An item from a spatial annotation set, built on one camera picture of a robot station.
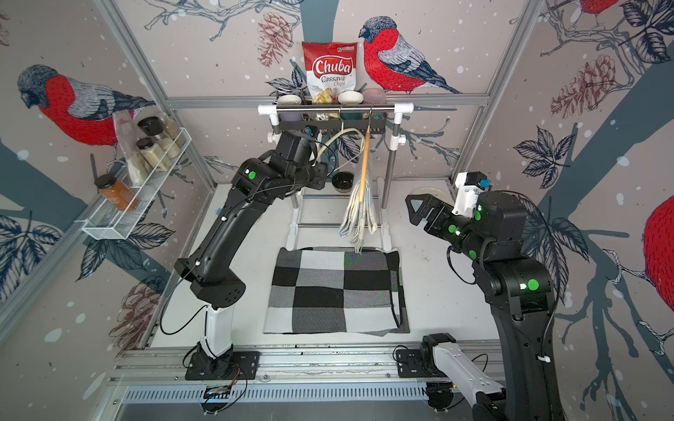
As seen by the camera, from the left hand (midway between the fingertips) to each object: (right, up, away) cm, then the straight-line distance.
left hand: (325, 162), depth 70 cm
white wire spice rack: (-58, -16, -1) cm, 60 cm away
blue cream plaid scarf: (+9, -15, +9) cm, 20 cm away
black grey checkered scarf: (+3, -41, +18) cm, 45 cm away
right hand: (+22, -10, -11) cm, 27 cm away
